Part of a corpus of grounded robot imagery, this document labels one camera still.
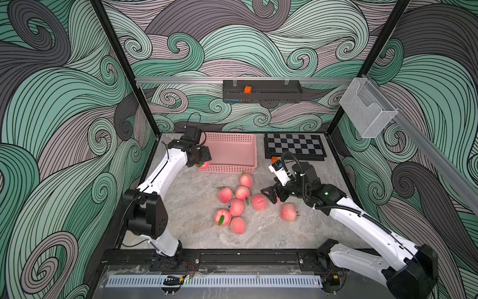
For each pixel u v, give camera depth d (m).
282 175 0.65
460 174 0.53
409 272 0.37
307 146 1.10
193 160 0.73
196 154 0.73
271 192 0.65
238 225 0.77
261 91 1.00
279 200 0.66
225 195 0.86
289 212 0.81
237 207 0.83
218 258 0.74
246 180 0.91
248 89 0.88
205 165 0.82
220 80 0.95
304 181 0.56
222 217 0.79
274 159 1.08
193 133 0.67
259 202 0.83
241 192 0.88
